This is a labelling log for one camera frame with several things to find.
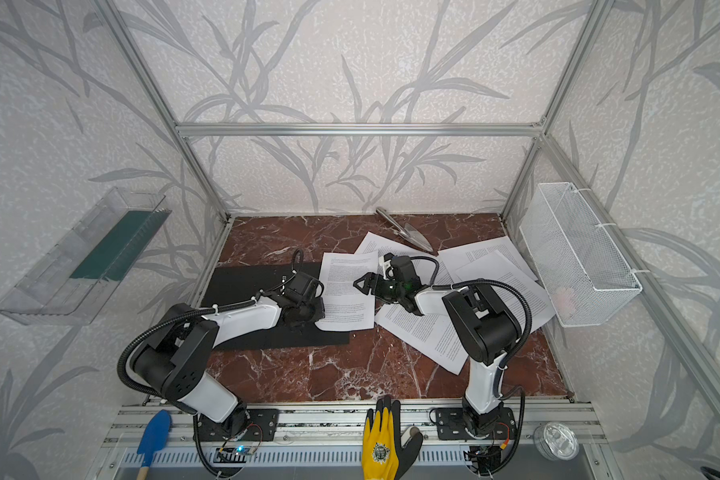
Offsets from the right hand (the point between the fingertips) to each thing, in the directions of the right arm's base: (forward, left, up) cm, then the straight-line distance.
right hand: (361, 279), depth 93 cm
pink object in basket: (-16, -51, +15) cm, 55 cm away
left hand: (-6, +11, -5) cm, 13 cm away
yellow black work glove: (-45, -7, -4) cm, 46 cm away
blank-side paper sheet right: (+10, -46, -8) cm, 48 cm away
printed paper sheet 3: (-15, -21, -7) cm, 27 cm away
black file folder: (+4, +45, -8) cm, 45 cm away
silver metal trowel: (+27, -17, -7) cm, 32 cm away
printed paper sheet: (-7, +5, -6) cm, 10 cm away
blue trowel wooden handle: (-42, +50, -6) cm, 65 cm away
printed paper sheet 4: (+14, -34, -9) cm, 38 cm away
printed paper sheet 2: (+21, -4, -7) cm, 22 cm away
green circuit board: (-44, +30, -8) cm, 54 cm away
